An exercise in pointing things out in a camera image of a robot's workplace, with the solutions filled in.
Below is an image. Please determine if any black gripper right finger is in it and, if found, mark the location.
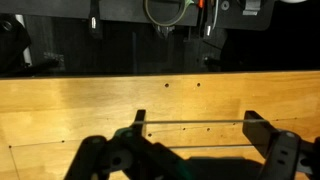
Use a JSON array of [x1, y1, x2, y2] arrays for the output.
[[242, 110, 320, 180]]

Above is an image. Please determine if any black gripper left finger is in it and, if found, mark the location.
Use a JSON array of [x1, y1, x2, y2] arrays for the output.
[[64, 109, 192, 180]]

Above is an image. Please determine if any thin pale rubber band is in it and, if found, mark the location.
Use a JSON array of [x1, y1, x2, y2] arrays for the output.
[[131, 118, 272, 150]]

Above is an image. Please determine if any silver metal bracket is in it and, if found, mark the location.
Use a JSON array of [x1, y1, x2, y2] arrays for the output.
[[242, 0, 262, 17]]

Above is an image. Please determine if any olive green looped cable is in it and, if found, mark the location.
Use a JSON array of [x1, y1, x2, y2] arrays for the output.
[[143, 0, 195, 28]]

